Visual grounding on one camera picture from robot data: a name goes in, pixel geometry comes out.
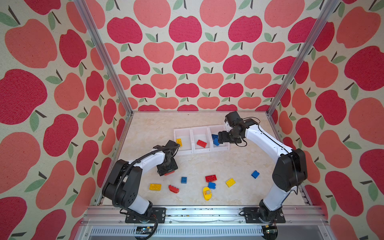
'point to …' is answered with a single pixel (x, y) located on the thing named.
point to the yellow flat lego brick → (155, 187)
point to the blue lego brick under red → (212, 185)
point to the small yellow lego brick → (179, 141)
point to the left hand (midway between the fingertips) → (174, 171)
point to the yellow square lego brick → (230, 182)
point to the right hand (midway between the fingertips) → (227, 139)
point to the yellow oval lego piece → (207, 197)
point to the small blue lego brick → (184, 180)
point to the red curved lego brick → (173, 189)
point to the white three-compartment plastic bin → (190, 136)
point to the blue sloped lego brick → (255, 174)
